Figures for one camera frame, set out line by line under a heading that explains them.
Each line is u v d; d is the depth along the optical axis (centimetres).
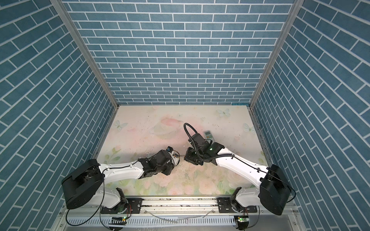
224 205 74
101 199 42
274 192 41
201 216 71
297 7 71
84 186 43
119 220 72
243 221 74
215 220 71
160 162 68
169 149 79
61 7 71
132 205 74
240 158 50
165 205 75
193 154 71
